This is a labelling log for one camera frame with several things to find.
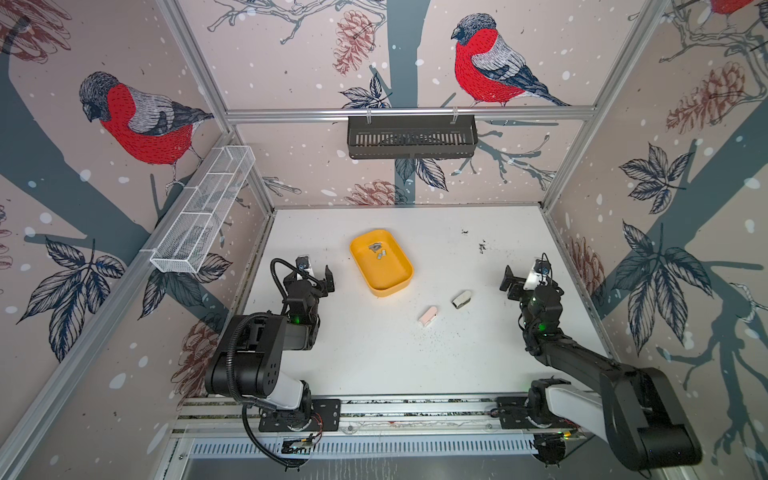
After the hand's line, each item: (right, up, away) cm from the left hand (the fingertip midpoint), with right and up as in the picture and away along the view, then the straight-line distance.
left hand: (309, 267), depth 90 cm
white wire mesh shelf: (-25, +11, -17) cm, 32 cm away
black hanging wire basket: (+33, +44, +15) cm, 57 cm away
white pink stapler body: (+37, -15, -2) cm, 40 cm away
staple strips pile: (+20, +6, +19) cm, 28 cm away
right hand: (+64, -1, -4) cm, 65 cm away
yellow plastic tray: (+22, 0, +11) cm, 25 cm away
